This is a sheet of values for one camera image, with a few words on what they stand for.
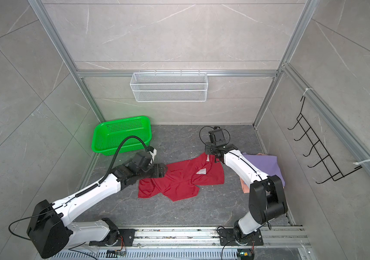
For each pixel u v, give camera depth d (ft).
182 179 2.96
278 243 2.40
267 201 1.45
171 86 3.29
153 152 2.44
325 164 2.07
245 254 2.30
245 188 2.89
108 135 3.70
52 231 1.25
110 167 1.82
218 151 2.09
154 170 2.35
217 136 2.23
